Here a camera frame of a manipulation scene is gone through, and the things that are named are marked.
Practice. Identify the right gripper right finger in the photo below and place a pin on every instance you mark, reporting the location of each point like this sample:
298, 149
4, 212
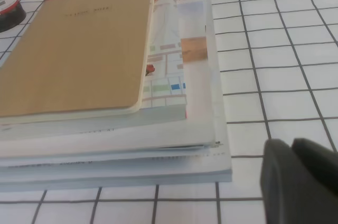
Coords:
319, 160

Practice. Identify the black mesh pen holder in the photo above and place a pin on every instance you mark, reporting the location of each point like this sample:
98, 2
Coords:
12, 14

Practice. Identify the tan classic notebook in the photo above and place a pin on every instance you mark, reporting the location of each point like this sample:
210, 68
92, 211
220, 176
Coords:
78, 59

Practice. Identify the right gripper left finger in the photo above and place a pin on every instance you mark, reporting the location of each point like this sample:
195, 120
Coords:
290, 192

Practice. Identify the illustrated white magazine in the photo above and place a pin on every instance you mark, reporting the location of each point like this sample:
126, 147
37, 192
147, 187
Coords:
176, 112

